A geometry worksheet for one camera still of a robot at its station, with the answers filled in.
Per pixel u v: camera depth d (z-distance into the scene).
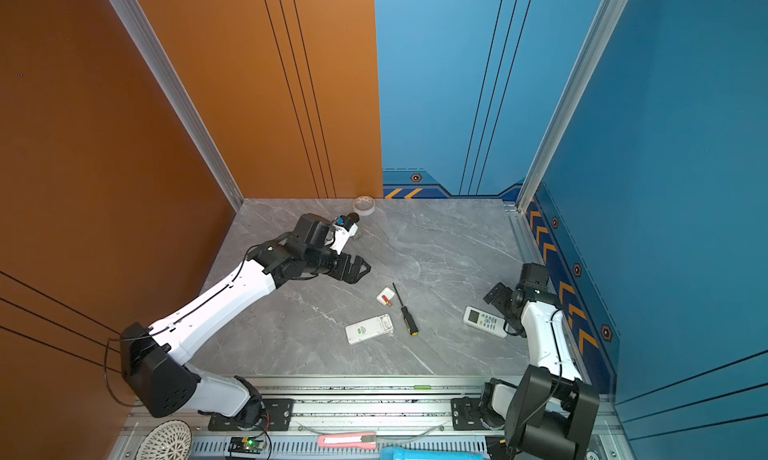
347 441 0.70
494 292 0.79
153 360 0.39
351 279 0.68
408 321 0.87
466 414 0.72
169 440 0.70
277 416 0.74
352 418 0.75
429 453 0.70
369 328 0.87
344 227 0.68
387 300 0.94
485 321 0.87
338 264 0.67
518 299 0.61
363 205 1.20
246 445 0.71
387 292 0.96
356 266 0.68
